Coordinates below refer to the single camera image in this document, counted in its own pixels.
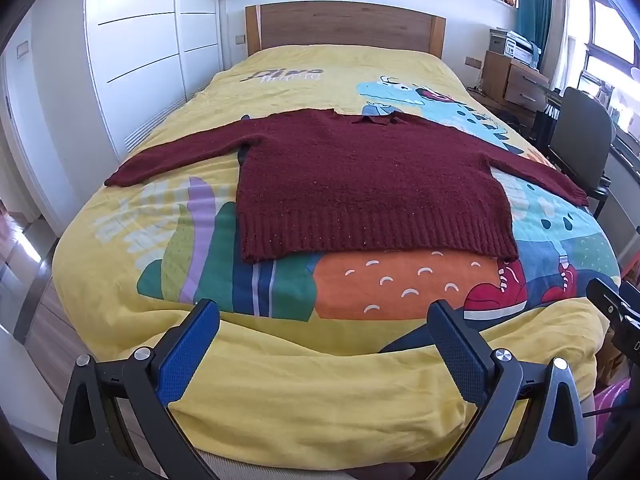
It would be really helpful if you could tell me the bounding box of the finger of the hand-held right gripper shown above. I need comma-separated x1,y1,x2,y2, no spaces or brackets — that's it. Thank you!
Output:
586,277,623,322

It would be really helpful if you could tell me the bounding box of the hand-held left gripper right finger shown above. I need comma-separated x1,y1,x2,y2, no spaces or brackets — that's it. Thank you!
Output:
427,300,590,480

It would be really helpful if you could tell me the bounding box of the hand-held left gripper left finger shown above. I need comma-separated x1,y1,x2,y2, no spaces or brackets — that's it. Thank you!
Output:
57,299,221,480

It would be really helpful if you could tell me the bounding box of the dark red knitted sweater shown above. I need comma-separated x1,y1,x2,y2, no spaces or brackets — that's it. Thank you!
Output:
104,110,591,265

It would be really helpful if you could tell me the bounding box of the pink patterned bag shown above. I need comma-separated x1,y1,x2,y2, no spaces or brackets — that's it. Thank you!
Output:
595,379,640,463

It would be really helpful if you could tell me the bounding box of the yellow dinosaur print duvet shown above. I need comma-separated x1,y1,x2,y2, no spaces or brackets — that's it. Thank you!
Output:
52,45,623,473

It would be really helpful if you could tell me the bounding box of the grey office chair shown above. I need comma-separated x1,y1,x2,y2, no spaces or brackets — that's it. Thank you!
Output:
547,86,618,216

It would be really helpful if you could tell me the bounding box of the black bag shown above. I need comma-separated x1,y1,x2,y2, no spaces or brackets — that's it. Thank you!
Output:
531,102,560,147

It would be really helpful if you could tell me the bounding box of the wooden drawer cabinet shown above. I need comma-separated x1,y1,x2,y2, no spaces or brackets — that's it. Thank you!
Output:
480,50,551,116

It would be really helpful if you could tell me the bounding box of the window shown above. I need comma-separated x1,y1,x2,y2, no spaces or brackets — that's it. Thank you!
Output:
570,0,640,136

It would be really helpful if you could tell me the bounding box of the white printer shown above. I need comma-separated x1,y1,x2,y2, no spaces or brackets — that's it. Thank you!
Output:
489,30,542,68

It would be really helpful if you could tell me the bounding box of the white door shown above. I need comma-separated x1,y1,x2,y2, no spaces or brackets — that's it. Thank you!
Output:
0,52,53,223

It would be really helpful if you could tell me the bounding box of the teal curtain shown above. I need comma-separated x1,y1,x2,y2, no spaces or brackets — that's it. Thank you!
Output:
515,0,568,68

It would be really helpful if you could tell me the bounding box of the white wardrobe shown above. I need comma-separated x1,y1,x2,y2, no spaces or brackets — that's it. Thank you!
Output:
85,0,223,161

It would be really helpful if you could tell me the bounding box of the wooden bed headboard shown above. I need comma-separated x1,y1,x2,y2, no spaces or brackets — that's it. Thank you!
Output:
245,1,447,58

